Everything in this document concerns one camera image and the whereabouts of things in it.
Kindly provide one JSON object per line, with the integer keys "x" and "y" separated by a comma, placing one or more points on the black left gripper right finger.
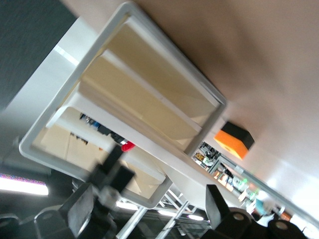
{"x": 215, "y": 206}

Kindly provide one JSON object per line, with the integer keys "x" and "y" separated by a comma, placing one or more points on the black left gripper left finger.
{"x": 81, "y": 211}

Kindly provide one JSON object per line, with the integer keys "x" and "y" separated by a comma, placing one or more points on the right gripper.
{"x": 123, "y": 178}

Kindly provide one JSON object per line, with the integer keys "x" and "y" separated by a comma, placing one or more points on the red push button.
{"x": 127, "y": 146}

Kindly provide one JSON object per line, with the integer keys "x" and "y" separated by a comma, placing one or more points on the white drawer cabinet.
{"x": 49, "y": 82}

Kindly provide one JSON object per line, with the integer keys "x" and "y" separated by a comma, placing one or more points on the ceiling light panel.
{"x": 22, "y": 185}

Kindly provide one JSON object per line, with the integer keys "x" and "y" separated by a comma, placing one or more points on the aluminium frame struts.
{"x": 134, "y": 221}

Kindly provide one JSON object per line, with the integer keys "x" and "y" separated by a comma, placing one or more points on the orange button enclosure box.
{"x": 231, "y": 147}

